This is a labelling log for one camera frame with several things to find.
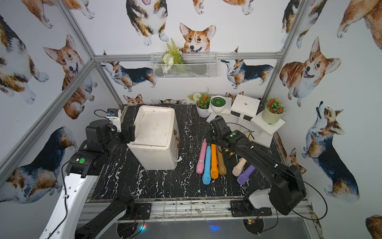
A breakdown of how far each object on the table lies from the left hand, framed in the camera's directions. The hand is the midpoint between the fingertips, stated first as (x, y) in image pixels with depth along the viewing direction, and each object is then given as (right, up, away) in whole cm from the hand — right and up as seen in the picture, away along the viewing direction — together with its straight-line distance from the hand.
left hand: (127, 123), depth 67 cm
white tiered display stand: (+59, +5, +28) cm, 66 cm away
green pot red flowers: (+74, +5, +16) cm, 76 cm away
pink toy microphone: (+33, -25, +18) cm, 45 cm away
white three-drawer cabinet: (+12, -9, +6) cm, 16 cm away
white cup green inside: (+44, +11, +23) cm, 51 cm away
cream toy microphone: (+54, -27, +16) cm, 62 cm away
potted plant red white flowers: (+35, +12, +36) cm, 51 cm away
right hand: (+37, -7, +14) cm, 40 cm away
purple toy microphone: (+56, -31, +14) cm, 66 cm away
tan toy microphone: (+45, -26, +17) cm, 55 cm away
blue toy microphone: (+37, -31, +14) cm, 50 cm away
